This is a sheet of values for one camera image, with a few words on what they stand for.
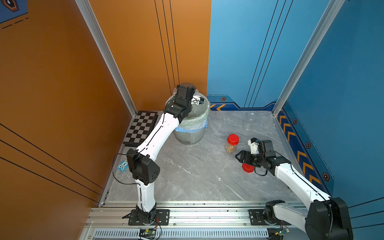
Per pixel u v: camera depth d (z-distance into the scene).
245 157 0.75
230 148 0.97
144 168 0.46
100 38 0.80
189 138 0.95
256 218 0.73
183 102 0.60
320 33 0.77
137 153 0.48
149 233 0.71
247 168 0.87
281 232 0.70
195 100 0.69
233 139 0.89
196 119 0.79
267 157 0.65
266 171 0.68
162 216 0.74
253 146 0.78
